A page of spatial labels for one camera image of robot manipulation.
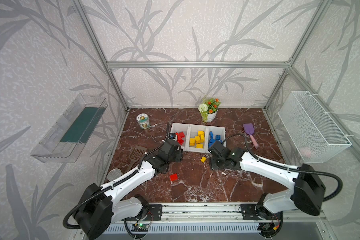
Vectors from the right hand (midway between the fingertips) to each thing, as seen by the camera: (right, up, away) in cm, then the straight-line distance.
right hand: (213, 159), depth 84 cm
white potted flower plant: (0, +30, +18) cm, 35 cm away
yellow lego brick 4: (-5, +10, +14) cm, 18 cm away
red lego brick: (-20, +12, +21) cm, 32 cm away
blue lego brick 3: (+6, +11, +18) cm, 22 cm away
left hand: (-19, +7, +1) cm, 20 cm away
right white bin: (+5, +15, +19) cm, 25 cm away
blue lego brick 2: (+2, +9, +17) cm, 19 cm away
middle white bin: (-11, +14, +21) cm, 28 cm away
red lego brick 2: (-19, +8, +14) cm, 25 cm away
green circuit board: (-37, -29, -13) cm, 49 cm away
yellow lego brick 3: (-6, +14, +18) cm, 24 cm away
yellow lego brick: (-12, +8, +14) cm, 20 cm away
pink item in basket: (+44, +7, -11) cm, 46 cm away
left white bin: (-21, +17, +20) cm, 34 cm away
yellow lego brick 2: (-7, +6, +12) cm, 15 cm away
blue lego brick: (+2, +12, +18) cm, 22 cm away
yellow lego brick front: (-8, +9, +15) cm, 20 cm away
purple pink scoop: (+30, +16, +22) cm, 40 cm away
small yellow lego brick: (-5, -2, +8) cm, 9 cm away
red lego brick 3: (-23, -10, +1) cm, 25 cm away
